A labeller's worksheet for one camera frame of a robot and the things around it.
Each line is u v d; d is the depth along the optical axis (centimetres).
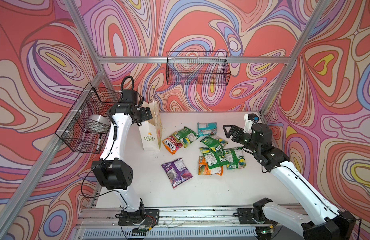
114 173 45
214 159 89
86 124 71
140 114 72
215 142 96
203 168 87
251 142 59
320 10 69
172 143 98
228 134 65
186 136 100
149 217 73
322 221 38
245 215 73
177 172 86
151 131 86
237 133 63
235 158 91
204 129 107
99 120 71
